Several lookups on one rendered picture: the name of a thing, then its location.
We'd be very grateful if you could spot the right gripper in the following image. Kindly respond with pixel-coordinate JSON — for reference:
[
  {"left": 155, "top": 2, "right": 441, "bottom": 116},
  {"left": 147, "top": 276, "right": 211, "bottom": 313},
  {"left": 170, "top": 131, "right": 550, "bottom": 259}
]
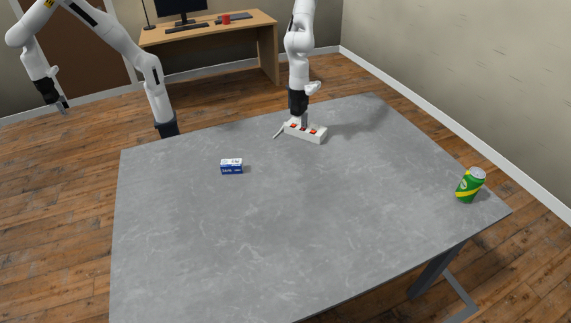
[{"left": 27, "top": 63, "right": 69, "bottom": 115}]

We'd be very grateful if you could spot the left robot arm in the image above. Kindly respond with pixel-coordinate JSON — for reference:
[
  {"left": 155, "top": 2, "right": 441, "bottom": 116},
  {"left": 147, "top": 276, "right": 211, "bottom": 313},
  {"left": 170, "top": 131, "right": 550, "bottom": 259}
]
[{"left": 284, "top": 0, "right": 318, "bottom": 77}]

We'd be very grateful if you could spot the white power strip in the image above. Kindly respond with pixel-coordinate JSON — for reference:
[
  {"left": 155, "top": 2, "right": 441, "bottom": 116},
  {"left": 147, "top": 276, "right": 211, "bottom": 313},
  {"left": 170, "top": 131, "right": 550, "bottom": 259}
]
[{"left": 273, "top": 117, "right": 328, "bottom": 145}]

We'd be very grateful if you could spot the green drink can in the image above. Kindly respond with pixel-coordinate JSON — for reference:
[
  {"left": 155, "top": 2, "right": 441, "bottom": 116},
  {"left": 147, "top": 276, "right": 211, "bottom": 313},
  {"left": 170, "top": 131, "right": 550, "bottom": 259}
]
[{"left": 455, "top": 167, "right": 485, "bottom": 203}]

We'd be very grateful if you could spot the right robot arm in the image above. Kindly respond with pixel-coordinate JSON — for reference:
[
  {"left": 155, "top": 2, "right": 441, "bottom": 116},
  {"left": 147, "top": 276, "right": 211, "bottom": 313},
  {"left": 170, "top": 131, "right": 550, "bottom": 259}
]
[{"left": 5, "top": 0, "right": 174, "bottom": 123}]

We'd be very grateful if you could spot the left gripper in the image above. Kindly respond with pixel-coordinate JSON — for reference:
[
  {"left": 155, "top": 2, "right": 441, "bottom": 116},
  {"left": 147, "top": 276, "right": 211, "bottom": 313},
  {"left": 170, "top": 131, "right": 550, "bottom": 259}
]
[{"left": 289, "top": 75, "right": 321, "bottom": 128}]

